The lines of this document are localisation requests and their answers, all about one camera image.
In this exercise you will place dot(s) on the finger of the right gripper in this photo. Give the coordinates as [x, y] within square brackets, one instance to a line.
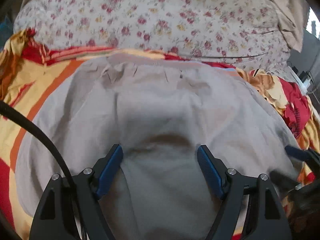
[310, 157]
[282, 182]

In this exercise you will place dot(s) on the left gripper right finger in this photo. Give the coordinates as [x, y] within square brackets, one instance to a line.
[265, 216]

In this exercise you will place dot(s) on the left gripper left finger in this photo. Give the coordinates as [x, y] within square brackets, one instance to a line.
[54, 217]

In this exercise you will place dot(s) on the beige zip jacket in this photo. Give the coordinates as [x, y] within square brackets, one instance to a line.
[160, 112]

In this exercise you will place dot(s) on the teal clothes pile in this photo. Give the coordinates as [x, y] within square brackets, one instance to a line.
[6, 31]

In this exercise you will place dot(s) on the white power strip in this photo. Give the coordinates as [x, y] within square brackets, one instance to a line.
[304, 80]

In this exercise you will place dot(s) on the orange yellow red blanket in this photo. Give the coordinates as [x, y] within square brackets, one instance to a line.
[30, 72]

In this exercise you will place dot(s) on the beige curtain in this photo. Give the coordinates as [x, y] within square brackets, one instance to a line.
[293, 18]

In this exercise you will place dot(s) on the floral quilt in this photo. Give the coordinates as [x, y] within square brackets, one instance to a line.
[244, 33]

